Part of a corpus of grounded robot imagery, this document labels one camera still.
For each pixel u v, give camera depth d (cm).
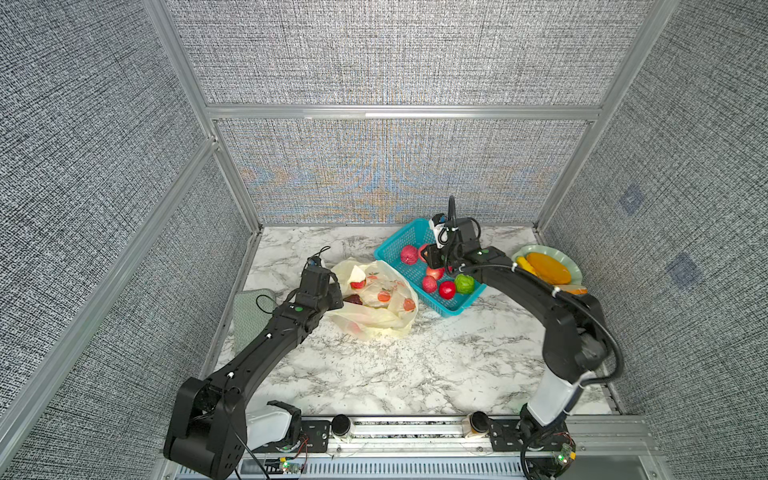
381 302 98
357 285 100
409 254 103
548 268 98
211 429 40
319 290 65
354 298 94
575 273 100
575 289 90
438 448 73
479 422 66
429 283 98
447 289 95
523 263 100
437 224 80
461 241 69
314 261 76
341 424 68
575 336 49
